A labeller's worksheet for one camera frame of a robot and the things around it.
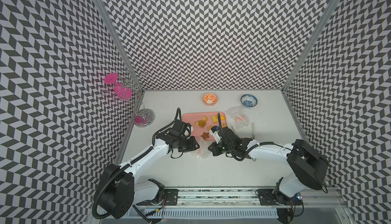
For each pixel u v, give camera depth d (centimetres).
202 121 99
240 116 101
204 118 102
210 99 111
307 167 44
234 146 66
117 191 39
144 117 102
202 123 99
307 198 75
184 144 69
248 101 108
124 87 79
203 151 87
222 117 103
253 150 57
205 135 92
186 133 75
